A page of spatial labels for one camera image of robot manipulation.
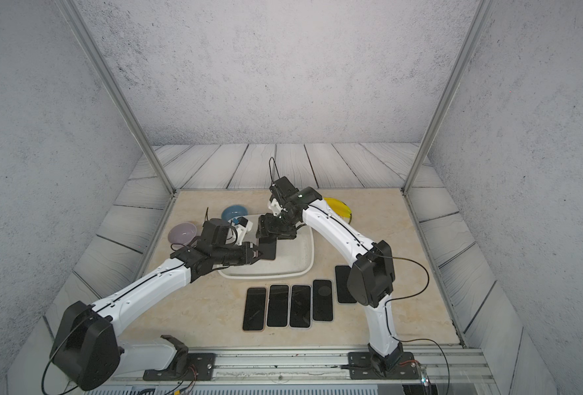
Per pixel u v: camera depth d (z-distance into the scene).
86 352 0.40
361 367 0.71
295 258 0.95
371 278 0.49
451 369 0.72
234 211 1.09
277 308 0.84
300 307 0.84
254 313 0.81
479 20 0.72
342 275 0.96
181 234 1.02
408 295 0.51
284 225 0.71
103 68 0.81
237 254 0.71
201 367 0.73
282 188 0.67
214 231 0.63
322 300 0.85
